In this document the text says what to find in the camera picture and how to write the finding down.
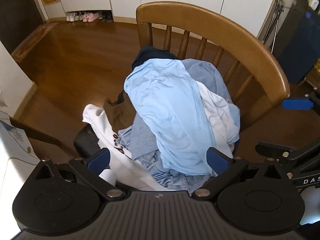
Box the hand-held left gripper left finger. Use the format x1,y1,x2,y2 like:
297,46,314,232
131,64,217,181
35,147,125,201

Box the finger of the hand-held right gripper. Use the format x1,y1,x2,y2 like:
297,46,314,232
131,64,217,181
282,91,320,113
255,141,320,188

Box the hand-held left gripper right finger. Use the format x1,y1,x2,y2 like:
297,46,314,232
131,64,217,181
191,147,283,202

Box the light blue t-shirt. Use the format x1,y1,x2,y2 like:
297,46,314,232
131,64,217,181
124,58,218,177

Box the white printed shirt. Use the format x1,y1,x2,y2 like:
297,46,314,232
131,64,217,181
82,104,170,192

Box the white cloth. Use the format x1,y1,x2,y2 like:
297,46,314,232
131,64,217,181
196,81,240,145

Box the light-wash jeans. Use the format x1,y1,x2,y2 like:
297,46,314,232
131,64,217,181
117,115,217,193

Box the brown cloth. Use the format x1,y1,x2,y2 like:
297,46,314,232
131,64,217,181
104,97,137,133

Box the black panel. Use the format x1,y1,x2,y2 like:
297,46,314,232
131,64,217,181
272,0,320,85

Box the dark wooden table leg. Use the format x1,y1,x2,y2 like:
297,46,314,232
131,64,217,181
10,117,62,147

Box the metal rods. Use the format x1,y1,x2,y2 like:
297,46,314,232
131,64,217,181
260,0,285,48

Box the blue denim shirt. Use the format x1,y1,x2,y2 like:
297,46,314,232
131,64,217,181
181,59,241,132

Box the wooden chair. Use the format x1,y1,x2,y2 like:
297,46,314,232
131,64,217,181
73,1,291,160

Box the navy cloth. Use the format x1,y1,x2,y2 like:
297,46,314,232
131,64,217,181
132,45,178,70

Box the dark door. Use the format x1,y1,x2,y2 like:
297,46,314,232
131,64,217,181
0,0,46,55

